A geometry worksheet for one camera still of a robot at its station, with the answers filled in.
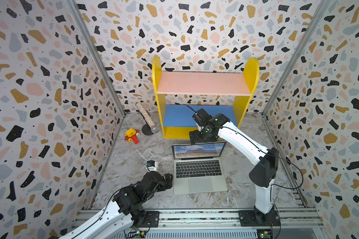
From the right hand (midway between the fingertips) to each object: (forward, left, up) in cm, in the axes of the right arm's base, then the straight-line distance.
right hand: (196, 141), depth 83 cm
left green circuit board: (-42, +28, -19) cm, 54 cm away
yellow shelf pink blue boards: (+44, +13, -1) cm, 46 cm away
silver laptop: (-8, -1, -17) cm, 19 cm away
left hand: (-19, +14, -7) cm, 24 cm away
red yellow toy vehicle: (+14, +45, -13) cm, 49 cm away
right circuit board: (-40, -33, -21) cm, 56 cm away
